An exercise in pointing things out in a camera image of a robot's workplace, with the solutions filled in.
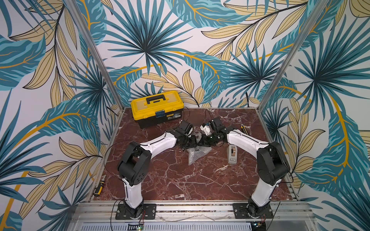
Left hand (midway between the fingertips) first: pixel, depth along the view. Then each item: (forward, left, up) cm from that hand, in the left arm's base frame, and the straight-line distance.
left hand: (197, 146), depth 88 cm
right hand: (+2, -1, 0) cm, 2 cm away
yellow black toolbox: (+23, +31, +7) cm, 39 cm away
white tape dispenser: (-2, -23, -5) cm, 23 cm away
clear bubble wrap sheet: (-4, 0, 0) cm, 4 cm away
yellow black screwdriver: (-24, +53, -7) cm, 59 cm away
